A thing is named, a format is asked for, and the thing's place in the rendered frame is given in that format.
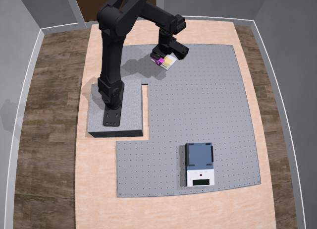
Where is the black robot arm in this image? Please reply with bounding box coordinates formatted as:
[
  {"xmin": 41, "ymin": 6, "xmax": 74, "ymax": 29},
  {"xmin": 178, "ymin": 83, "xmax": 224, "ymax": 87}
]
[{"xmin": 97, "ymin": 0, "xmax": 189, "ymax": 127}]

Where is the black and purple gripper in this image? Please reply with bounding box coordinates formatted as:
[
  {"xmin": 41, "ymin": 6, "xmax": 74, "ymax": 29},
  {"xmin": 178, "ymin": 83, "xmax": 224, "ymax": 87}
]
[{"xmin": 150, "ymin": 40, "xmax": 171, "ymax": 66}]

